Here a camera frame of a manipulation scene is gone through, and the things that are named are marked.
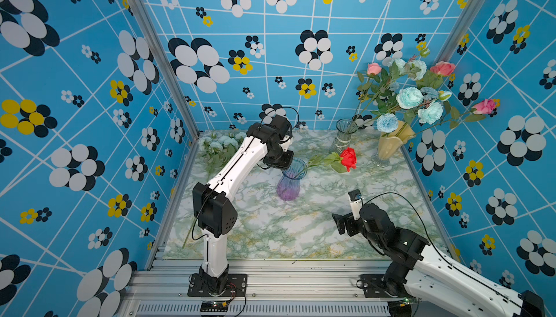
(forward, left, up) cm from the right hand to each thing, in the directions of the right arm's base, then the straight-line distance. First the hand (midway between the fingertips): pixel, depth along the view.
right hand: (346, 209), depth 78 cm
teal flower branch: (+35, +60, -7) cm, 70 cm away
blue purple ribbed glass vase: (+16, +21, -9) cm, 28 cm away
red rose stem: (+10, +2, +17) cm, 20 cm away
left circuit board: (-28, +46, -14) cm, 56 cm away
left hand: (+15, +21, +8) cm, 27 cm away
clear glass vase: (+38, -5, +5) cm, 39 cm away
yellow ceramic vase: (+28, -22, +6) cm, 36 cm away
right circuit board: (-28, -15, -14) cm, 35 cm away
